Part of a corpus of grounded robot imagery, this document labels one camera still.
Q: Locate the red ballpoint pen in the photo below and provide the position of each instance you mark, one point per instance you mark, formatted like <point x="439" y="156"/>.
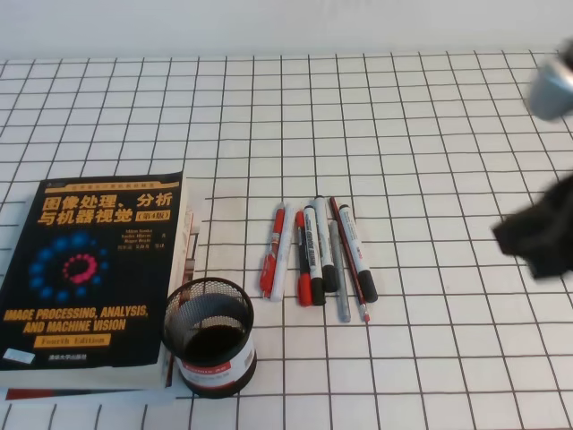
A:
<point x="270" y="260"/>

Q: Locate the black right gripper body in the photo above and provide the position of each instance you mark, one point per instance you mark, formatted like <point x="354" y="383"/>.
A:
<point x="541" y="234"/>

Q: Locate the white pen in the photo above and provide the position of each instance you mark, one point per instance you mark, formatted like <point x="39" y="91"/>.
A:
<point x="278" y="287"/>

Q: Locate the silver grey pen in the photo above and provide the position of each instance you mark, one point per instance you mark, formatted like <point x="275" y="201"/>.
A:
<point x="341" y="293"/>

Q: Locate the red black pencil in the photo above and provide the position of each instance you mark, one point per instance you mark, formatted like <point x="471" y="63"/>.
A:
<point x="362" y="306"/>

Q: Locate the red capped marker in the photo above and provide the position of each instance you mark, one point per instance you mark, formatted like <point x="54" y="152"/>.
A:
<point x="304" y="292"/>

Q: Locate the black image processing textbook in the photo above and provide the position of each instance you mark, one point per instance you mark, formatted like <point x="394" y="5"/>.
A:
<point x="85" y="295"/>

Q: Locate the black capped whiteboard marker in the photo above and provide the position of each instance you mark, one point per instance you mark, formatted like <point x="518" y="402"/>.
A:
<point x="313" y="256"/>

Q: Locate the black mesh pen holder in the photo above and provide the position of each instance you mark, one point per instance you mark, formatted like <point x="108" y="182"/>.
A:
<point x="208" y="330"/>

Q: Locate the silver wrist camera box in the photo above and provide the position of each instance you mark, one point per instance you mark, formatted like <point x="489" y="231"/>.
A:
<point x="550" y="94"/>

